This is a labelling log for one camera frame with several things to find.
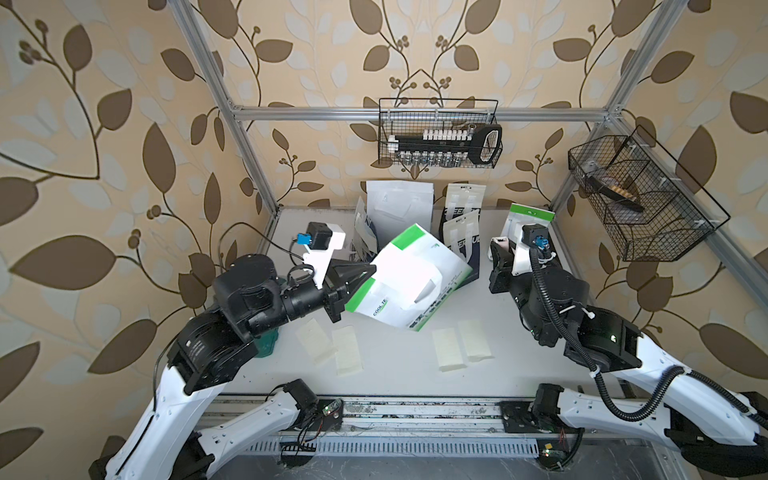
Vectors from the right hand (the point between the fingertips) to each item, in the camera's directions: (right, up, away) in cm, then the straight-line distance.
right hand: (496, 246), depth 60 cm
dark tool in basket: (+37, +11, +14) cm, 41 cm away
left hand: (-25, -3, -11) cm, 28 cm away
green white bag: (+17, +9, +29) cm, 35 cm away
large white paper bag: (-20, +13, +39) cm, 46 cm away
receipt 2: (-34, -33, +25) cm, 53 cm away
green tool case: (-56, -27, +21) cm, 66 cm away
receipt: (-45, -29, +27) cm, 60 cm away
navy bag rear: (+1, +14, +35) cm, 38 cm away
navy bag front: (-1, +2, +25) cm, 26 cm away
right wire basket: (+43, +9, +12) cm, 45 cm away
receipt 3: (+3, -28, +26) cm, 39 cm away
